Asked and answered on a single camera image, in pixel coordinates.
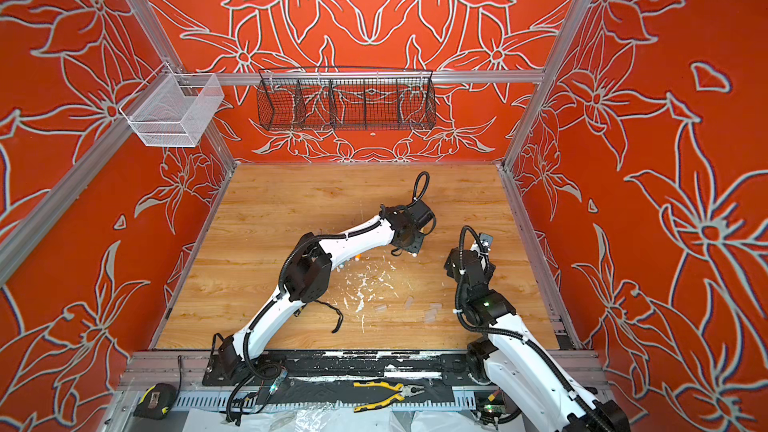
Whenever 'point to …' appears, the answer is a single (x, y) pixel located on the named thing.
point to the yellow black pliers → (403, 392)
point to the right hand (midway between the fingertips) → (463, 251)
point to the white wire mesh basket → (173, 110)
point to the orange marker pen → (359, 256)
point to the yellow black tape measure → (155, 402)
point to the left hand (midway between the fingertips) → (415, 239)
